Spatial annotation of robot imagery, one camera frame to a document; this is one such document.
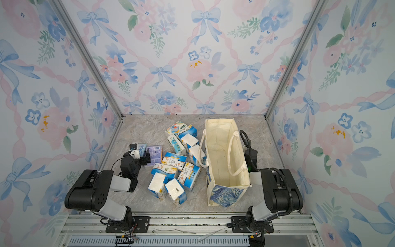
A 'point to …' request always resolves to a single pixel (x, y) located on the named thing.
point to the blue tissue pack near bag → (194, 151)
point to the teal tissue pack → (175, 144)
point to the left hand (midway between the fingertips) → (141, 149)
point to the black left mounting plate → (133, 224)
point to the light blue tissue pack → (142, 148)
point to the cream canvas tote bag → (227, 169)
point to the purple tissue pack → (156, 154)
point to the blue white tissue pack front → (176, 191)
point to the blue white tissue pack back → (187, 137)
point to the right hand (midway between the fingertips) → (244, 147)
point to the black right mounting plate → (238, 225)
